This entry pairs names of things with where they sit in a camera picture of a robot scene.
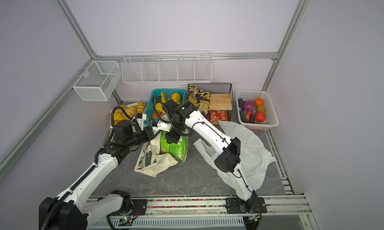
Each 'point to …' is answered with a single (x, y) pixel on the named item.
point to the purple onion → (248, 105)
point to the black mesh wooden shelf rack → (221, 100)
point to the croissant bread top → (119, 110)
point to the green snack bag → (179, 150)
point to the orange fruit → (175, 96)
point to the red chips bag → (219, 115)
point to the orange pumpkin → (259, 102)
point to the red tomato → (260, 117)
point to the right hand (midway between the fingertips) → (170, 141)
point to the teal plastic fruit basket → (156, 97)
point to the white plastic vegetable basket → (272, 117)
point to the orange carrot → (248, 114)
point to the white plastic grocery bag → (254, 161)
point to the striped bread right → (140, 107)
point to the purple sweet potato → (252, 116)
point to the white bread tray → (125, 112)
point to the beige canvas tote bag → (151, 161)
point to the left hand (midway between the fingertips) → (161, 131)
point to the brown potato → (261, 108)
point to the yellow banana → (162, 93)
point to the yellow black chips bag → (199, 98)
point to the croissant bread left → (117, 117)
